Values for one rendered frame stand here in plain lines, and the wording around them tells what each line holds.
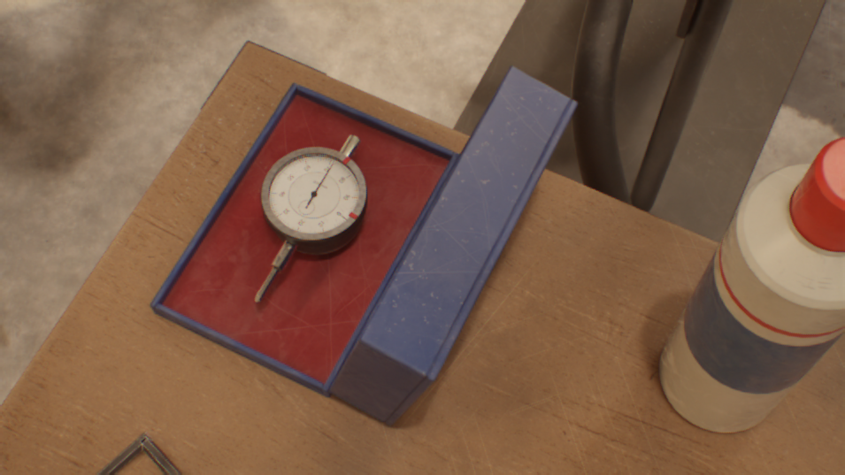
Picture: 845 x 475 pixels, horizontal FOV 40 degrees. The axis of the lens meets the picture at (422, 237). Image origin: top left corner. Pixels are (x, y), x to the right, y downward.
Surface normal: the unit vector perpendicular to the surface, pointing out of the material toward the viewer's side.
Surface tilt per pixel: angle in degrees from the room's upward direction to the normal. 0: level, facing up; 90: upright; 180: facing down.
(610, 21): 32
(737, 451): 0
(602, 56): 37
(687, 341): 90
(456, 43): 0
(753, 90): 0
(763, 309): 90
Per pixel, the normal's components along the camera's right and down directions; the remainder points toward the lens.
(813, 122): 0.00, -0.43
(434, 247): 0.20, -0.33
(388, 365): -0.44, 0.81
